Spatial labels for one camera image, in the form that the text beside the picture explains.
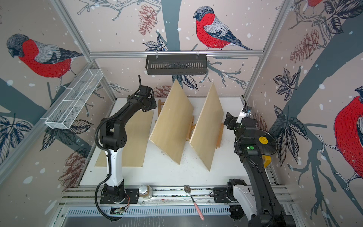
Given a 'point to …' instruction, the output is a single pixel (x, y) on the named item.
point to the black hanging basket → (176, 65)
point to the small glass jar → (144, 192)
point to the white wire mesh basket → (63, 113)
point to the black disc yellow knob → (266, 144)
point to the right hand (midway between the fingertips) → (235, 112)
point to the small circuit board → (117, 210)
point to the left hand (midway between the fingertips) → (156, 102)
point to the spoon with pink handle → (187, 189)
